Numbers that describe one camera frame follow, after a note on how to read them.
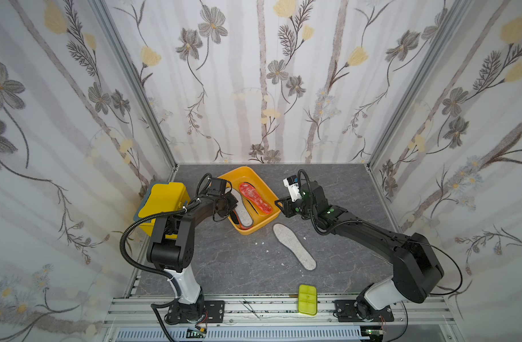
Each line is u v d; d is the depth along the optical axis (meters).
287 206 0.73
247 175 1.12
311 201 0.64
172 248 0.48
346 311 0.73
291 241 0.91
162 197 0.89
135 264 0.46
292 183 0.73
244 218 0.94
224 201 0.84
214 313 0.74
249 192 1.05
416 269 0.43
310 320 0.74
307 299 0.76
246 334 0.70
